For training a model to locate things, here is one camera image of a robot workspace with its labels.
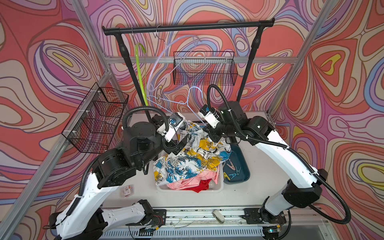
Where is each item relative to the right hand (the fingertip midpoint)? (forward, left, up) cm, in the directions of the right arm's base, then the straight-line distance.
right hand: (206, 132), depth 66 cm
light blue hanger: (+50, +34, -22) cm, 64 cm away
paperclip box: (-14, +43, -30) cm, 54 cm away
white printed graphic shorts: (-1, +2, -16) cm, 16 cm away
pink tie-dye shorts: (-11, +1, -23) cm, 25 cm away
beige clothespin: (-2, -17, -31) cm, 36 cm away
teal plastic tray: (+3, -22, -33) cm, 39 cm away
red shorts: (-15, +2, -26) cm, 30 cm away
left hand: (-6, +11, +12) cm, 17 cm away
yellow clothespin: (-8, -12, -33) cm, 36 cm away
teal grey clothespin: (-5, -20, -33) cm, 38 cm away
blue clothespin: (-7, -17, -33) cm, 37 cm away
